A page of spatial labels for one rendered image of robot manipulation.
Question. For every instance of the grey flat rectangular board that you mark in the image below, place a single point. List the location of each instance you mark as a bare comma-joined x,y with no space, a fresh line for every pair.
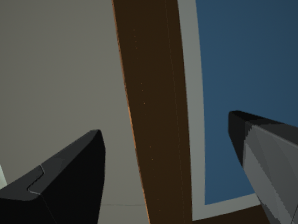
60,77

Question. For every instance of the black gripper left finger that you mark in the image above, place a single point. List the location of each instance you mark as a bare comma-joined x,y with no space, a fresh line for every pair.
65,189

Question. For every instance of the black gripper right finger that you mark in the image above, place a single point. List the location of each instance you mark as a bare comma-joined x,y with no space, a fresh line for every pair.
268,152

